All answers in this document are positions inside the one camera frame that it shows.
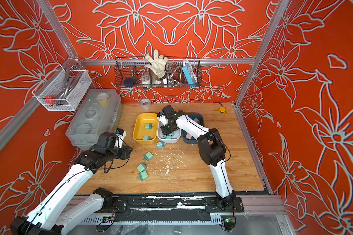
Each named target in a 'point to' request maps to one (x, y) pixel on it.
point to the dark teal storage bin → (193, 140)
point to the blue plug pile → (169, 136)
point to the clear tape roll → (145, 103)
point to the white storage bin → (176, 135)
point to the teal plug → (161, 144)
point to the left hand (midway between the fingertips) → (127, 147)
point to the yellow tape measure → (222, 109)
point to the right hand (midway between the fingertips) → (162, 130)
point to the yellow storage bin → (139, 130)
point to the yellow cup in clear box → (103, 99)
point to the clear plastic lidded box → (99, 112)
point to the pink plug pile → (188, 136)
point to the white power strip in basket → (146, 80)
